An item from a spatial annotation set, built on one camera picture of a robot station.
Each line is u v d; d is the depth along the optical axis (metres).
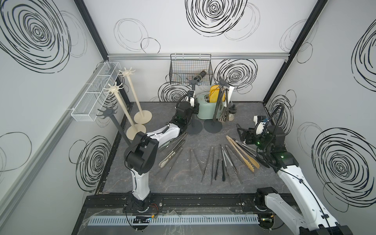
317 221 0.39
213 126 1.05
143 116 1.09
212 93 0.96
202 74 0.93
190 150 0.94
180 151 0.93
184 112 0.67
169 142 0.94
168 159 0.87
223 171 0.84
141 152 0.51
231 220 0.77
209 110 0.99
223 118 0.90
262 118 0.64
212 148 0.94
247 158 0.88
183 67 0.96
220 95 0.77
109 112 0.62
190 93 0.74
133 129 1.01
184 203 0.75
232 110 1.02
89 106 0.72
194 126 1.05
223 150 0.91
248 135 0.66
